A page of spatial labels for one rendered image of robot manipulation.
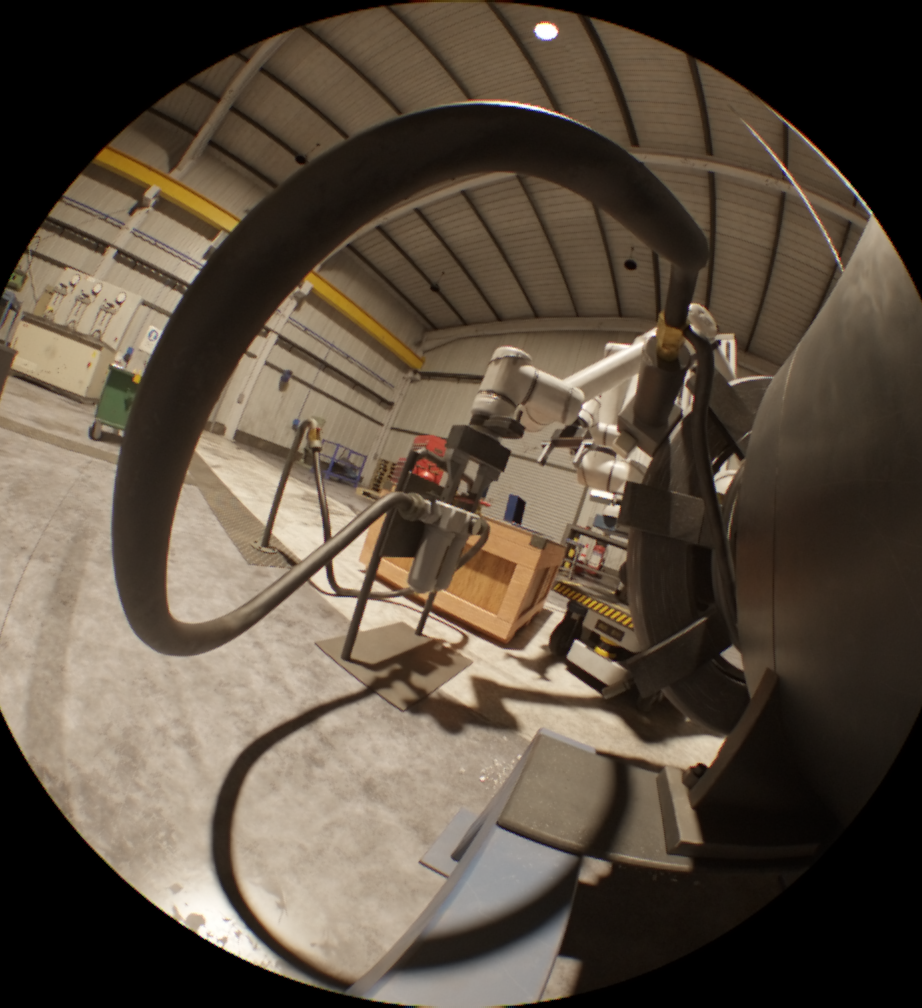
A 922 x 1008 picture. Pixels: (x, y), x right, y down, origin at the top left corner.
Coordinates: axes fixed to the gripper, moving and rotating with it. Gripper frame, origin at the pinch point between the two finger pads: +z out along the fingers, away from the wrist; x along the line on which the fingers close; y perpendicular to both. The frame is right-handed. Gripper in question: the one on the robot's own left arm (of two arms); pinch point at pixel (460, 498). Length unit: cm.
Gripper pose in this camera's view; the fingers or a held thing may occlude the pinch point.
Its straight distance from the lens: 64.4
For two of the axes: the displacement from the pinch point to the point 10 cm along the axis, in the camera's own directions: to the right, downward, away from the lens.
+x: -7.6, -2.9, -5.9
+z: -3.5, 9.4, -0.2
